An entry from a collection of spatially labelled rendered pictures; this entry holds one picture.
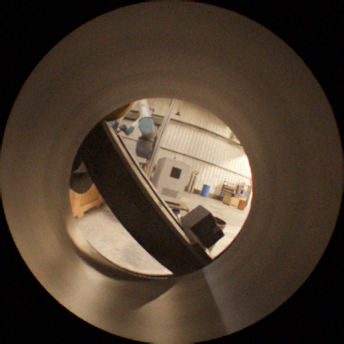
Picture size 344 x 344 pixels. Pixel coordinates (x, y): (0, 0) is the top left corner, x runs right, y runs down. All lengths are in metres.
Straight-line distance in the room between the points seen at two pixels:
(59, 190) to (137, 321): 0.16
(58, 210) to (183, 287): 0.18
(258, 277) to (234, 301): 0.04
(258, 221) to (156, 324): 0.17
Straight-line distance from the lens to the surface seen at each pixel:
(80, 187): 0.32
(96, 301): 0.15
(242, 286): 0.16
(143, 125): 1.10
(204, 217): 0.27
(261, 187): 0.16
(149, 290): 0.18
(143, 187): 0.16
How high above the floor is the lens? 0.63
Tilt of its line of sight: 3 degrees up
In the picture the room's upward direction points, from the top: 17 degrees clockwise
